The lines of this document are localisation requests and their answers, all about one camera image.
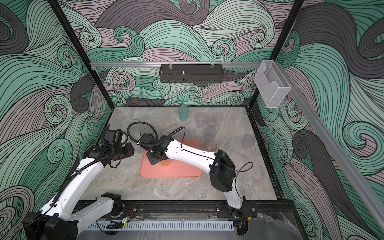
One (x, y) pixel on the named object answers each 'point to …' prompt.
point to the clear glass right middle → (210, 133)
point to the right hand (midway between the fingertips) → (154, 158)
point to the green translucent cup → (183, 110)
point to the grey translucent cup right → (248, 141)
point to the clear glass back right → (200, 117)
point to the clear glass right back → (212, 122)
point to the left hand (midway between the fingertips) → (132, 148)
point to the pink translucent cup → (211, 145)
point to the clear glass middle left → (147, 130)
